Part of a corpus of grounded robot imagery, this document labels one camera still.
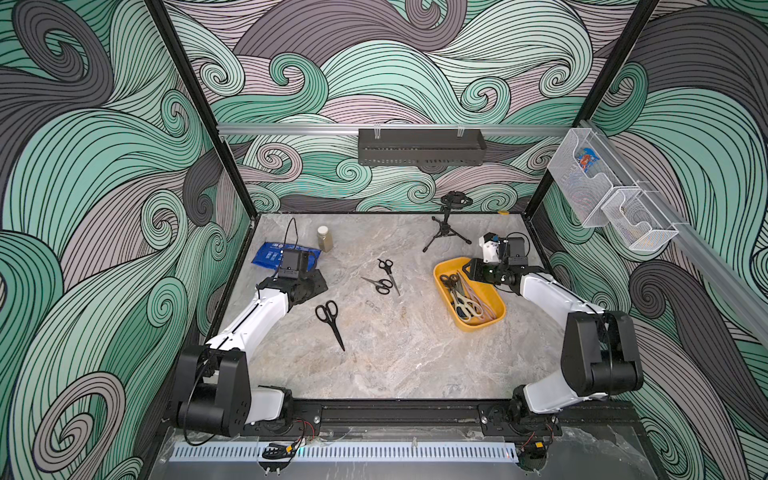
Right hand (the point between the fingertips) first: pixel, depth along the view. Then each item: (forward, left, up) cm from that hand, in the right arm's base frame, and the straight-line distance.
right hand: (471, 269), depth 93 cm
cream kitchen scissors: (-10, +3, -5) cm, 12 cm away
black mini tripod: (+16, +7, +15) cm, 23 cm away
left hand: (-5, +47, +2) cm, 48 cm away
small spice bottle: (+15, +49, -1) cm, 51 cm away
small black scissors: (0, +5, -8) cm, 9 cm away
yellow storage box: (+4, +6, -3) cm, 8 cm away
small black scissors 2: (-1, +28, -8) cm, 29 cm away
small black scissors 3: (+7, +27, -9) cm, 29 cm away
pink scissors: (-10, -5, -8) cm, 14 cm away
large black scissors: (-11, +46, -8) cm, 48 cm away
